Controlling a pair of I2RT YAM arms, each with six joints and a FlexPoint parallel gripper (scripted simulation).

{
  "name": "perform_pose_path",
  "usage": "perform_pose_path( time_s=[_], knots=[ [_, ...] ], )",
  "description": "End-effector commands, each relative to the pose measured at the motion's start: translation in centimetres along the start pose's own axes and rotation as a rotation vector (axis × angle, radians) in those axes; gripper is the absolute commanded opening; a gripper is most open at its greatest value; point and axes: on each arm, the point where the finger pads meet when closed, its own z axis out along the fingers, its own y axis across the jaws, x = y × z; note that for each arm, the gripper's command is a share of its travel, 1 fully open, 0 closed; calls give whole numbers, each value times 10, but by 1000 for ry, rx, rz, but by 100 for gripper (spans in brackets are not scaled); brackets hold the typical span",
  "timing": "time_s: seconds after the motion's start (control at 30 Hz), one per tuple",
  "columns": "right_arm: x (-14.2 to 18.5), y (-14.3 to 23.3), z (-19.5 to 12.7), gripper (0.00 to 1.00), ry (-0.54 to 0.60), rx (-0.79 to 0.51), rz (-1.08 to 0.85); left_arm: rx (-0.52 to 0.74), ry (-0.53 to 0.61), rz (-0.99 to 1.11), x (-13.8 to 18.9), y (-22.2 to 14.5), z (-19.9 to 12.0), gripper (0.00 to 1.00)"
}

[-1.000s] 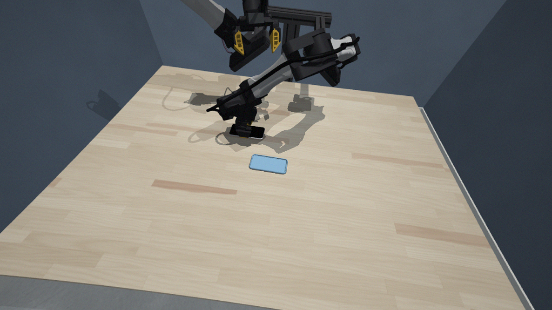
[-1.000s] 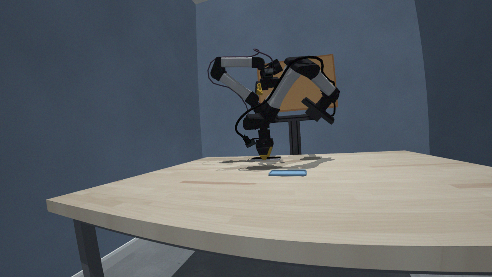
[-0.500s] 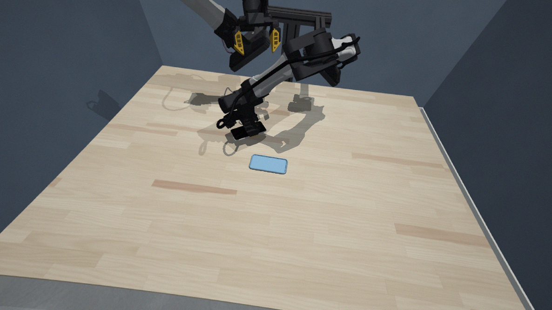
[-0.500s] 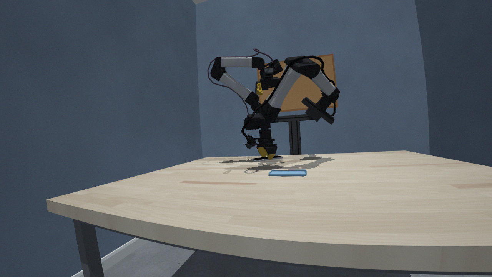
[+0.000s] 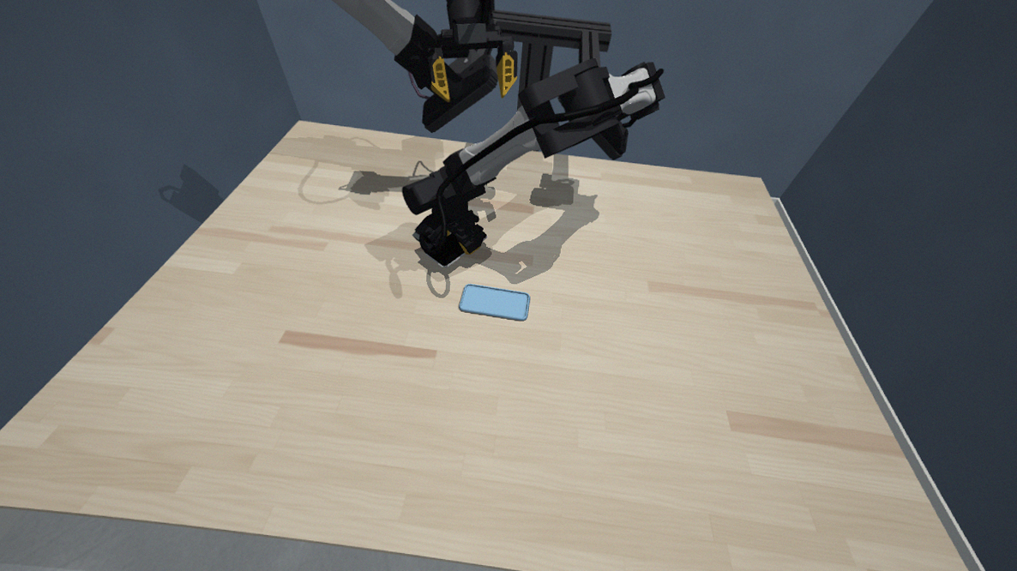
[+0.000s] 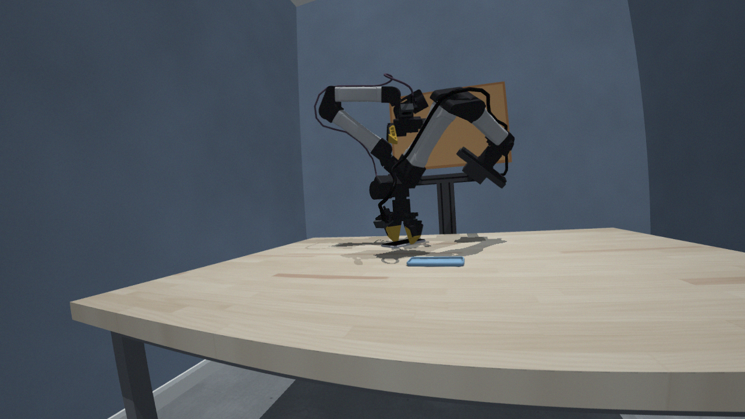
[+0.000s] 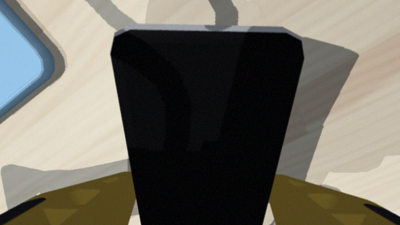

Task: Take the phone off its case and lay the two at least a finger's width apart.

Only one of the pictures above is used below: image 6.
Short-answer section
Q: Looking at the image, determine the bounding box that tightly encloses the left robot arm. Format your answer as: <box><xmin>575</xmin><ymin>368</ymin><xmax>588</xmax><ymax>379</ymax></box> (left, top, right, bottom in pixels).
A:
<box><xmin>370</xmin><ymin>87</ymin><xmax>515</xmax><ymax>228</ymax></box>

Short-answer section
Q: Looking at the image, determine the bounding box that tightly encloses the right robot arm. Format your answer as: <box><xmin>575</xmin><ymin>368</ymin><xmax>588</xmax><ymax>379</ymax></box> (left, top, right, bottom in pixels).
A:
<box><xmin>319</xmin><ymin>86</ymin><xmax>428</xmax><ymax>173</ymax></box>

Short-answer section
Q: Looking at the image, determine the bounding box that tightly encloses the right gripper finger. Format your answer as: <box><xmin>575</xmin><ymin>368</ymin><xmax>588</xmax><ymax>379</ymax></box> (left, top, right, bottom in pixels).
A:
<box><xmin>388</xmin><ymin>125</ymin><xmax>398</xmax><ymax>144</ymax></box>

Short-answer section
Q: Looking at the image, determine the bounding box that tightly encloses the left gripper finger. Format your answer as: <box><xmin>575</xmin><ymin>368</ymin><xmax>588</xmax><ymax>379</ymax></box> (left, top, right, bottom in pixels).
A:
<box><xmin>386</xmin><ymin>225</ymin><xmax>401</xmax><ymax>242</ymax></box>
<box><xmin>405</xmin><ymin>227</ymin><xmax>421</xmax><ymax>244</ymax></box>

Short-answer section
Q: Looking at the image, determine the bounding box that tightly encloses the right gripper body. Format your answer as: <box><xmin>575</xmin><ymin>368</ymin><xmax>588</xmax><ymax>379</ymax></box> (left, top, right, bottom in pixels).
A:
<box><xmin>386</xmin><ymin>114</ymin><xmax>426</xmax><ymax>141</ymax></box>

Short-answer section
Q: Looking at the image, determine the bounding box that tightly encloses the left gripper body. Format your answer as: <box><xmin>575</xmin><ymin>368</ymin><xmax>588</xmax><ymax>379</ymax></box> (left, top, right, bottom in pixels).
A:
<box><xmin>388</xmin><ymin>199</ymin><xmax>423</xmax><ymax>237</ymax></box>

